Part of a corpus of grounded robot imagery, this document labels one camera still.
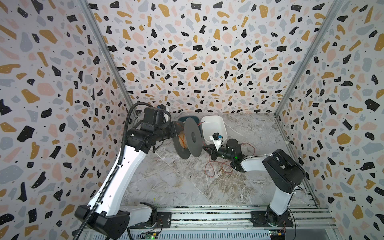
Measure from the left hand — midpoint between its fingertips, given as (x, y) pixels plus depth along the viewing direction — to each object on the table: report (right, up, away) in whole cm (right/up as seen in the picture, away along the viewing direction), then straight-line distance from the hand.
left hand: (178, 125), depth 69 cm
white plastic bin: (+20, +1, +45) cm, 49 cm away
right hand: (+11, -11, +17) cm, 23 cm away
